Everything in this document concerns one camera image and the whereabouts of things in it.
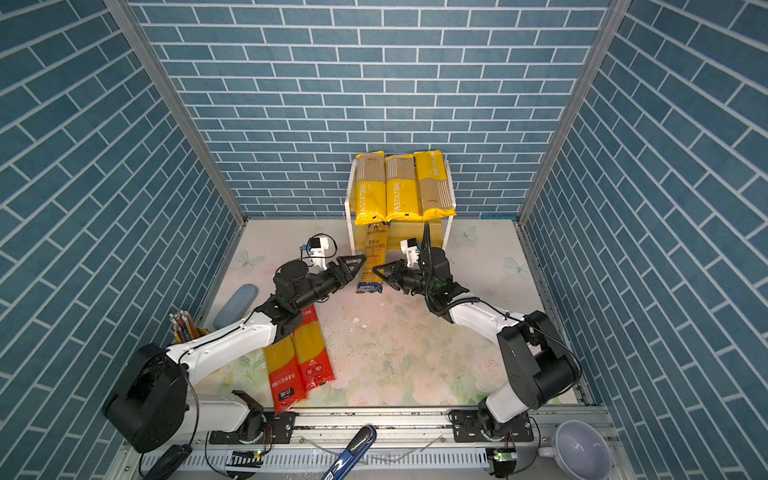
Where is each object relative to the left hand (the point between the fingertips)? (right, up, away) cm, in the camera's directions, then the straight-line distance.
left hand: (365, 263), depth 76 cm
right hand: (+1, -1, +3) cm, 4 cm away
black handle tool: (-42, -44, -9) cm, 61 cm away
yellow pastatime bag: (+19, +19, +4) cm, 27 cm away
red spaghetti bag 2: (-22, -29, +3) cm, 37 cm away
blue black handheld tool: (-1, -43, -10) cm, 44 cm away
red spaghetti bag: (-15, -29, +6) cm, 33 cm away
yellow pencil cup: (-45, -16, -2) cm, 48 cm away
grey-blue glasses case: (-43, -15, +17) cm, 48 cm away
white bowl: (+53, -45, -6) cm, 69 cm away
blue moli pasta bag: (+2, +2, +7) cm, 7 cm away
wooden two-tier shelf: (+9, +9, +19) cm, 23 cm away
